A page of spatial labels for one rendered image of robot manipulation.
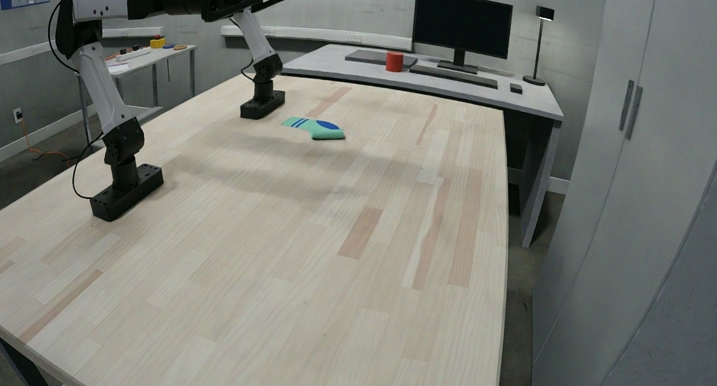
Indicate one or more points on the mint green sock with blue toe and heel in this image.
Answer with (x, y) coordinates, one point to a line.
(318, 129)

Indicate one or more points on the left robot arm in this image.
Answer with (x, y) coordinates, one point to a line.
(267, 63)

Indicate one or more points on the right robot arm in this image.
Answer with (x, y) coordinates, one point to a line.
(81, 42)

